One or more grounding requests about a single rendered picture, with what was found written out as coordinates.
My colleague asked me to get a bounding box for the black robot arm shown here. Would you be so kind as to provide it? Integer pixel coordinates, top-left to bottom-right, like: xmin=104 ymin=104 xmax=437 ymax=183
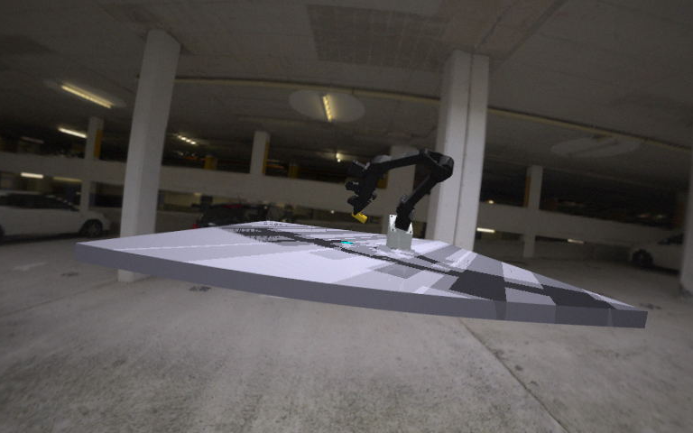
xmin=347 ymin=148 xmax=454 ymax=231

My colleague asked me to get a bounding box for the yellow cylinder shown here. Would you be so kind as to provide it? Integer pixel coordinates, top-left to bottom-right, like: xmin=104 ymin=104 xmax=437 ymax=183
xmin=351 ymin=212 xmax=367 ymax=223

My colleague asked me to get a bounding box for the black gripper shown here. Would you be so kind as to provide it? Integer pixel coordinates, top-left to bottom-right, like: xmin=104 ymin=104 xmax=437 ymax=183
xmin=347 ymin=182 xmax=377 ymax=216

